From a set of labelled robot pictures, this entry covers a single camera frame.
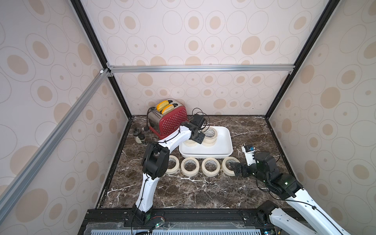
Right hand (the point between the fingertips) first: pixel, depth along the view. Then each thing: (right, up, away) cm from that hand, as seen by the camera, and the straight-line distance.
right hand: (238, 162), depth 74 cm
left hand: (-18, +13, +21) cm, 31 cm away
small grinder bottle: (-61, +15, +22) cm, 66 cm away
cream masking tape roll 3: (-36, -8, +13) cm, 39 cm away
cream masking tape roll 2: (-25, +8, +24) cm, 35 cm away
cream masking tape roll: (-10, +12, +31) cm, 34 cm away
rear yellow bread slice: (-44, +33, +23) cm, 60 cm away
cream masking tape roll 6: (-3, -8, +13) cm, 16 cm away
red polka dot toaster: (-43, +20, +20) cm, 52 cm away
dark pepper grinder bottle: (-56, +12, +21) cm, 61 cm away
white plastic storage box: (-2, +3, +26) cm, 26 cm away
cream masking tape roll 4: (-26, -9, +12) cm, 30 cm away
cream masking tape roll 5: (-11, -9, +13) cm, 19 cm away
